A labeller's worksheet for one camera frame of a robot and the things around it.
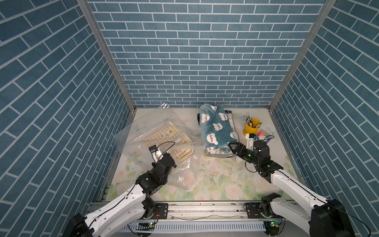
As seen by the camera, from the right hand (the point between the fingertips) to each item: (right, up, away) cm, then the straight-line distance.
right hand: (232, 146), depth 83 cm
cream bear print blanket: (-4, -3, +2) cm, 6 cm away
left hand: (-34, -3, -2) cm, 35 cm away
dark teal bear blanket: (-8, +10, +6) cm, 14 cm away
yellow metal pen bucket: (+19, +9, +16) cm, 26 cm away
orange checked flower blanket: (-36, +1, +14) cm, 39 cm away
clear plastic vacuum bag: (-68, +5, +23) cm, 72 cm away
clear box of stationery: (+27, +5, +22) cm, 35 cm away
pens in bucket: (+13, +15, +10) cm, 22 cm away
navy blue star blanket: (+2, +21, +26) cm, 34 cm away
